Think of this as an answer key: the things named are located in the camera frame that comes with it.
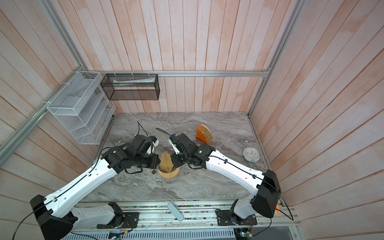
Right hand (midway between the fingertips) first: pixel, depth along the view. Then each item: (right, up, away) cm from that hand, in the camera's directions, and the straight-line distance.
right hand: (173, 158), depth 75 cm
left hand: (-7, -3, -3) cm, 8 cm away
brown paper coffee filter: (-4, -3, +3) cm, 6 cm away
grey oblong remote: (+4, -29, -3) cm, 29 cm away
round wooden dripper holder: (-2, -9, +1) cm, 9 cm away
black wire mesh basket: (-33, +46, +29) cm, 64 cm away
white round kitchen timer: (+49, -2, +20) cm, 53 cm away
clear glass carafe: (-3, -16, +12) cm, 20 cm away
